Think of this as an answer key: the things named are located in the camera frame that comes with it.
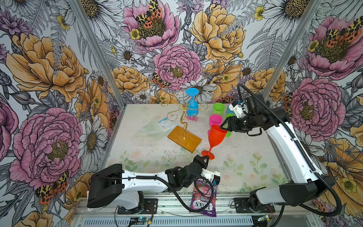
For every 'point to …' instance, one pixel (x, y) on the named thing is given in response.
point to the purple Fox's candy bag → (204, 198)
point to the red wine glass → (216, 135)
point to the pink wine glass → (214, 119)
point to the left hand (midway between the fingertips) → (204, 155)
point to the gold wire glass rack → (185, 137)
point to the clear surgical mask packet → (158, 126)
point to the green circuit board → (141, 219)
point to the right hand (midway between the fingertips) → (226, 130)
